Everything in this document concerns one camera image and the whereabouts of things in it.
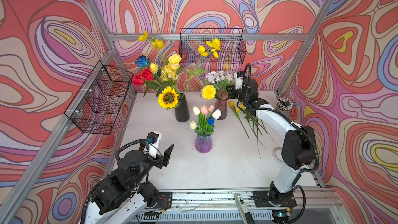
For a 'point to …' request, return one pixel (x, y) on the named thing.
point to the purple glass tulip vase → (203, 140)
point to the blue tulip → (211, 121)
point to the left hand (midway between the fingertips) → (167, 143)
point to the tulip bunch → (207, 116)
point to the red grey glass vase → (222, 105)
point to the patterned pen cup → (284, 105)
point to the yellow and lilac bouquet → (215, 82)
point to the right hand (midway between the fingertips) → (227, 90)
